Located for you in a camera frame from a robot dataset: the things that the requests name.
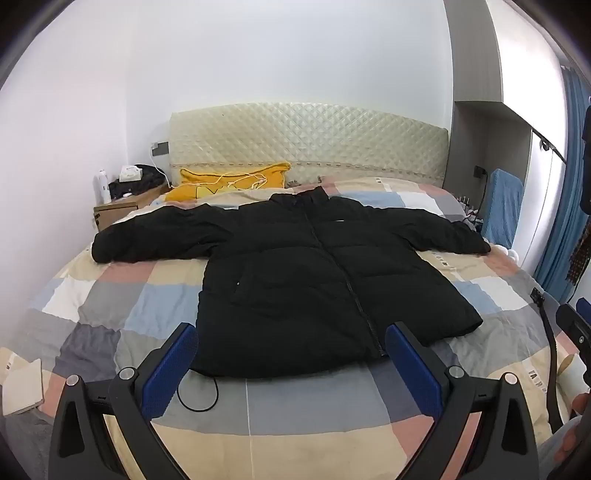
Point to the white tissue box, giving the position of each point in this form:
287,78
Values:
129,174

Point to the black bag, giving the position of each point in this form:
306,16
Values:
138,182

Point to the yellow pillow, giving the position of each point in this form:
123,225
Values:
221,182

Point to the white bottle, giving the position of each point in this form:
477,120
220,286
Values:
103,187

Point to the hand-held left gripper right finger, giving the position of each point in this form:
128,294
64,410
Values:
415,369

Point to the checked patchwork duvet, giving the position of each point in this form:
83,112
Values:
115,300

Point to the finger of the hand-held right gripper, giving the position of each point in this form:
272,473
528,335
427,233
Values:
572,325

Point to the person's right hand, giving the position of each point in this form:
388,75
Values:
567,445

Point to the black wall plug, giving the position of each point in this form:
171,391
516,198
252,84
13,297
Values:
480,171

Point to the white plush toy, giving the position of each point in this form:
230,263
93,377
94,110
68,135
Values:
509,254

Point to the blue curtain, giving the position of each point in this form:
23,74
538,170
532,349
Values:
570,184

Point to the black puffer jacket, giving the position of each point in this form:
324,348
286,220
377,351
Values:
300,277

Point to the wooden nightstand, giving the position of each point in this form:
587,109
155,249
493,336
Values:
122,210

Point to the grey white wardrobe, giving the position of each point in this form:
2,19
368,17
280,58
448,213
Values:
498,92

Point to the small items on bedside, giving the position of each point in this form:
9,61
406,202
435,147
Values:
470,211

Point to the dark hanging clothes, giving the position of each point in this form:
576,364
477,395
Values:
586,152

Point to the beige notebook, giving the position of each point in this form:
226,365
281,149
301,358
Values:
23,387

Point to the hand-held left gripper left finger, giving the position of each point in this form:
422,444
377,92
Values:
168,369

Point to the blue towel on chair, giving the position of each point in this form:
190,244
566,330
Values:
503,207

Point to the grey wall socket panel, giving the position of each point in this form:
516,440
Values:
159,148

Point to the cream quilted headboard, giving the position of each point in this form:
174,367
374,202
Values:
314,138

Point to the brown patterned hanging cloth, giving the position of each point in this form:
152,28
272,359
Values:
581,256

